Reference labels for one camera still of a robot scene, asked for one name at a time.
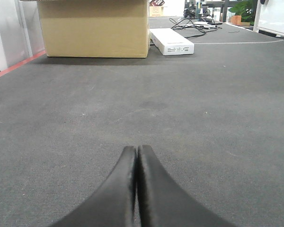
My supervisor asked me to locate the green potted plant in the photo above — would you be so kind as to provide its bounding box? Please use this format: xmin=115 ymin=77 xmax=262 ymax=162
xmin=228 ymin=0 xmax=258 ymax=26

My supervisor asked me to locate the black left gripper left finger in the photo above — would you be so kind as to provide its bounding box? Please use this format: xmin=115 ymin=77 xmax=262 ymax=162
xmin=49 ymin=146 xmax=137 ymax=227

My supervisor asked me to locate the white flat carton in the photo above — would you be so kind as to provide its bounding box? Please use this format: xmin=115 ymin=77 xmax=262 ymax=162
xmin=149 ymin=27 xmax=195 ymax=56

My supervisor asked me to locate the small cardboard box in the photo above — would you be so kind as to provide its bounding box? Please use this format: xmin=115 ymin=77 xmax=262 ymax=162
xmin=149 ymin=0 xmax=168 ymax=17

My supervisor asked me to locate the large cardboard box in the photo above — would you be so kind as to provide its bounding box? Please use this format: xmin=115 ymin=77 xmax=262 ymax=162
xmin=36 ymin=0 xmax=150 ymax=59

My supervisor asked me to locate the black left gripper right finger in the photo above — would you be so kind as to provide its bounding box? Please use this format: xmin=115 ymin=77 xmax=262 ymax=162
xmin=137 ymin=144 xmax=237 ymax=227

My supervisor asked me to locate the black desk with equipment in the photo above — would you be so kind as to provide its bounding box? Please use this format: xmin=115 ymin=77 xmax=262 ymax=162
xmin=183 ymin=0 xmax=228 ymax=23

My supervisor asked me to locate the black cable tangle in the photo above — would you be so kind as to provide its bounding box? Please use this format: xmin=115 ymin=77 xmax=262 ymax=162
xmin=169 ymin=15 xmax=223 ymax=40

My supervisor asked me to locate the white partition panel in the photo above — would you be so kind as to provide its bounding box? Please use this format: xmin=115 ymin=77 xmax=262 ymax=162
xmin=253 ymin=0 xmax=284 ymax=38
xmin=0 ymin=0 xmax=46 ymax=71

